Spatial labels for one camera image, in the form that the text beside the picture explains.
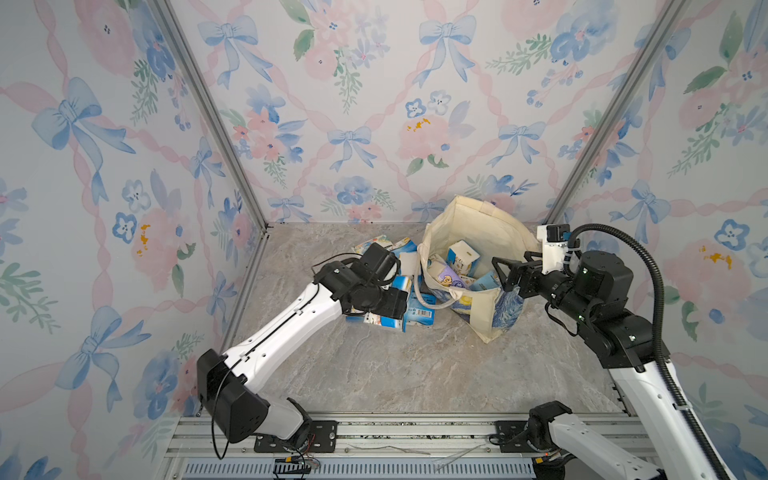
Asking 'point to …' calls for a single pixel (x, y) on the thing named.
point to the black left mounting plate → (323, 439)
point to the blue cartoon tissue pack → (375, 319)
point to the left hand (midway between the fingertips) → (396, 304)
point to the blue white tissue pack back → (408, 257)
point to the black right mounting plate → (513, 436)
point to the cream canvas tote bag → (492, 234)
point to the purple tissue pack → (451, 278)
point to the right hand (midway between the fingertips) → (514, 254)
